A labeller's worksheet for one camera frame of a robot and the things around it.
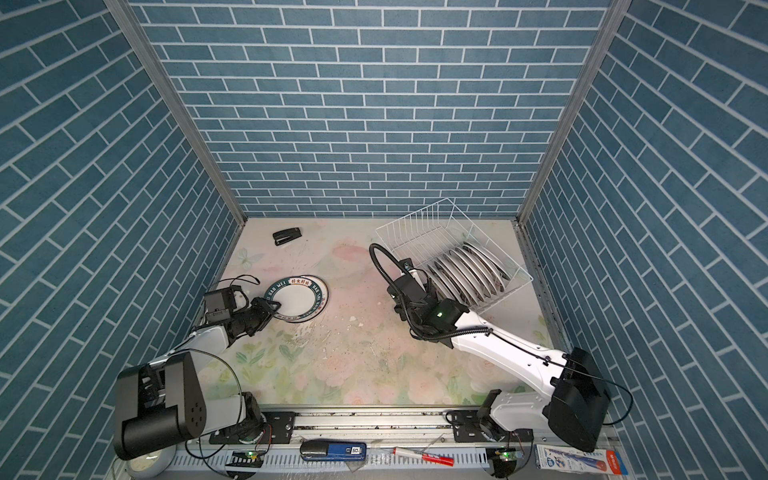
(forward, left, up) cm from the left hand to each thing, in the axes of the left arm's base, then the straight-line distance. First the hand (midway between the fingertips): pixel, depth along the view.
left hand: (278, 304), depth 90 cm
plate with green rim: (+5, -5, -4) cm, 8 cm away
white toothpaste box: (-40, -77, -3) cm, 87 cm away
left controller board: (-38, +1, -9) cm, 39 cm away
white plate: (+3, -59, +13) cm, 60 cm away
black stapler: (+31, +6, -3) cm, 32 cm away
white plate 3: (+7, -64, +12) cm, 65 cm away
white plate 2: (+6, -62, +10) cm, 63 cm away
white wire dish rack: (+33, -52, -3) cm, 61 cm away
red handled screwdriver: (-39, -42, -3) cm, 57 cm away
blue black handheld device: (-37, -21, 0) cm, 43 cm away
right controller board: (-39, -62, -5) cm, 74 cm away
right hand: (-2, -39, +12) cm, 41 cm away
